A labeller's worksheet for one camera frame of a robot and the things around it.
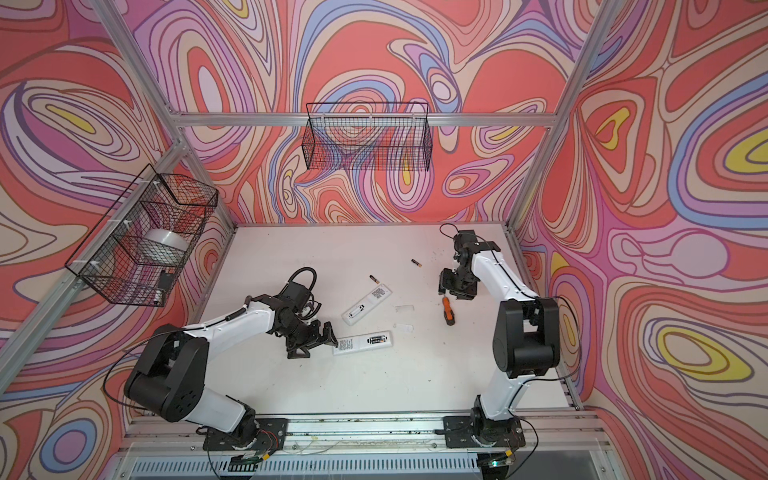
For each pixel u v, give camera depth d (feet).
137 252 2.42
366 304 3.15
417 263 3.54
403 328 2.99
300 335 2.46
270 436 2.37
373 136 3.16
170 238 2.41
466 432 2.40
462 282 2.52
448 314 3.05
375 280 3.39
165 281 2.41
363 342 2.88
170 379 1.43
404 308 3.16
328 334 2.62
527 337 1.57
